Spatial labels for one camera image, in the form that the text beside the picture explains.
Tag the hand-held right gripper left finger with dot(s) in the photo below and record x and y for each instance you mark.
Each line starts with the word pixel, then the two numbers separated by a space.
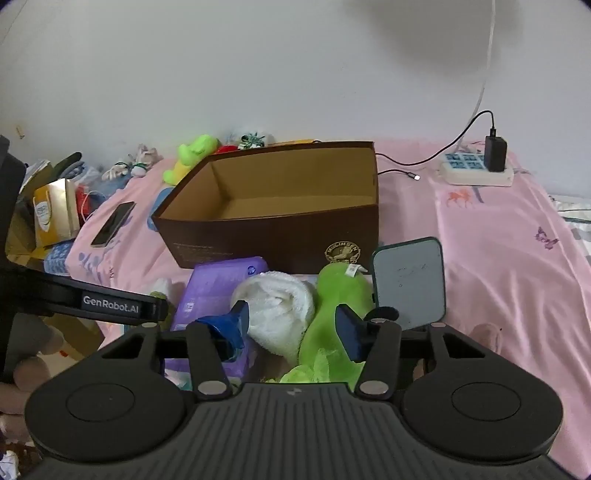
pixel 226 331

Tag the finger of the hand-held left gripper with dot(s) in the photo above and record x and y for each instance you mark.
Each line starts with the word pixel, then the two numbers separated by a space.
pixel 111 302

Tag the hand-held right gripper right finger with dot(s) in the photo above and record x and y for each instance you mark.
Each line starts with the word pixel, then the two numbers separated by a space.
pixel 349 333

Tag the green plush toy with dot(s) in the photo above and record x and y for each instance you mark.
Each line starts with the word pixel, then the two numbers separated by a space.
pixel 323 318

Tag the light green small plush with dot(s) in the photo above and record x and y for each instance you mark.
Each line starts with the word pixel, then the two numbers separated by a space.
pixel 309 370

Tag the white towel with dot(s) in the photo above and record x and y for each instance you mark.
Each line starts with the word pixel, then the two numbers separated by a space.
pixel 277 309

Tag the brown cardboard box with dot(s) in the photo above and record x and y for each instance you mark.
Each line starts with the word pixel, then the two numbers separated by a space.
pixel 277 235

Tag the mauve pink plush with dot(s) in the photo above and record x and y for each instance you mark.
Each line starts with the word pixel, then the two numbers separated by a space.
pixel 485 334

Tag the purple soft packet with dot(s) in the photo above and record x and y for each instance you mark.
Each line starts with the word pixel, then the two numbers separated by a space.
pixel 207 286

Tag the person's left hand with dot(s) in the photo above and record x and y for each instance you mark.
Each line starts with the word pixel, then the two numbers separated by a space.
pixel 34 371

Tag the yellow paper bag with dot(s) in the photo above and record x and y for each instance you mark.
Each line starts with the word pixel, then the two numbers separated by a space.
pixel 55 217

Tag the dark green cap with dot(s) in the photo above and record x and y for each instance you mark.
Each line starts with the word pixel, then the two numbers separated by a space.
pixel 69 162

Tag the small red item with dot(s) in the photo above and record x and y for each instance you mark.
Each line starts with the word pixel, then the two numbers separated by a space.
pixel 83 203

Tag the dark smartphone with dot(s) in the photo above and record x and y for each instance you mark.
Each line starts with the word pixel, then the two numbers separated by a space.
pixel 113 224

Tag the phone with green case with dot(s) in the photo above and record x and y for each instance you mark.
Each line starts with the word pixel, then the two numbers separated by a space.
pixel 408 281

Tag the light blue cloth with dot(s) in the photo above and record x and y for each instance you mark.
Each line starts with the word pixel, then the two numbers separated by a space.
pixel 108 183

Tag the green yellow frog plush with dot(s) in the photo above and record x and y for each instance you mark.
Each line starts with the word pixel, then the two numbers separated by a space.
pixel 194 150

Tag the red plush toy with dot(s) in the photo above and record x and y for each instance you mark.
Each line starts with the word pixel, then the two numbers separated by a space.
pixel 226 149

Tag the small panda plush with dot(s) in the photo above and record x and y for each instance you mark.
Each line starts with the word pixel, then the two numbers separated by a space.
pixel 251 140

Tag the white power strip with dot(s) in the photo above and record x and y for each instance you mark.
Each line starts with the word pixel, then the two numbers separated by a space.
pixel 461 174

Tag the black charger adapter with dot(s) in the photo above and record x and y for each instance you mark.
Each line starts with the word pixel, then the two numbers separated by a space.
pixel 495 154

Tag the checkered cloth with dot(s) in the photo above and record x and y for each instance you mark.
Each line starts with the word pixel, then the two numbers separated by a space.
pixel 575 217

